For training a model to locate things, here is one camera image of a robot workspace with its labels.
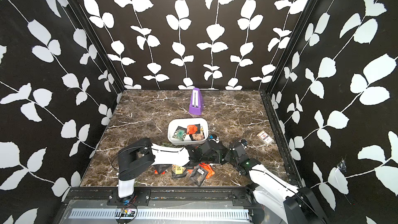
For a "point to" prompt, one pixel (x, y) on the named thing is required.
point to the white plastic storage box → (188, 131)
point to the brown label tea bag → (198, 136)
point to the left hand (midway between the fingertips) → (227, 156)
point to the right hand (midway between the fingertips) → (224, 151)
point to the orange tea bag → (211, 171)
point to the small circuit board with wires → (125, 212)
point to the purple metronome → (196, 102)
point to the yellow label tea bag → (178, 169)
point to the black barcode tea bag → (198, 174)
